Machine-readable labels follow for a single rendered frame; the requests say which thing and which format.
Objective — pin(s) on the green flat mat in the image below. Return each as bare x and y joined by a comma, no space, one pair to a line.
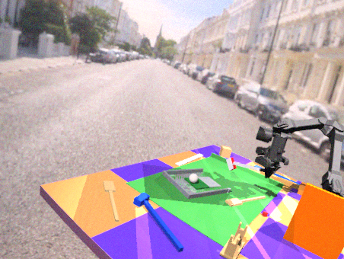
211,215

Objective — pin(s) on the white golf ball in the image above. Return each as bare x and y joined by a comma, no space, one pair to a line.
194,178

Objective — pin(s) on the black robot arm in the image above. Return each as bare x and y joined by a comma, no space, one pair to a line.
332,180

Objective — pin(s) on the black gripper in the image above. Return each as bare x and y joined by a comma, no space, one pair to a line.
271,163

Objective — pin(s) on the white flat bar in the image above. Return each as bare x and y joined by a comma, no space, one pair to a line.
188,159

